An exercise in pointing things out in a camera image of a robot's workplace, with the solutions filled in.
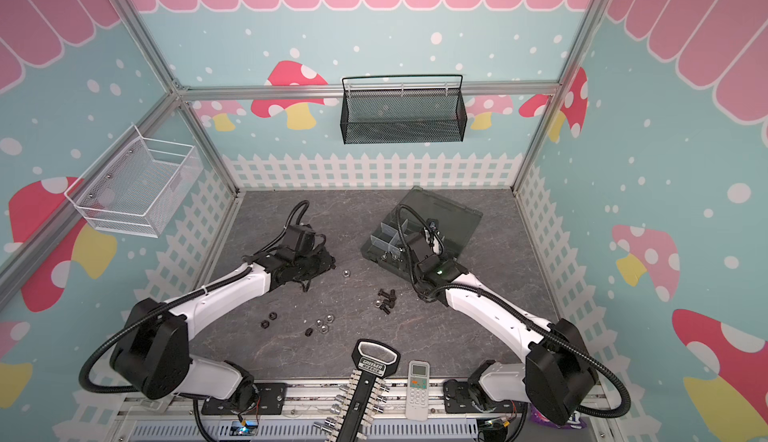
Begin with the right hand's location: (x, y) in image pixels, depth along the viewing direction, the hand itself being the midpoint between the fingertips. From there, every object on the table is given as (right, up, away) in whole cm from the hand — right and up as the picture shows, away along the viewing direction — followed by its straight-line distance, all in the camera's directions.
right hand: (420, 251), depth 84 cm
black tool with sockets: (-15, -35, -10) cm, 40 cm away
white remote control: (-1, -32, -8) cm, 33 cm away
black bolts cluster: (-9, -16, +6) cm, 19 cm away
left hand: (-26, -5, +4) cm, 26 cm away
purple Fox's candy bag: (+34, -38, -15) cm, 53 cm away
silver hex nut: (-23, -8, +13) cm, 27 cm away
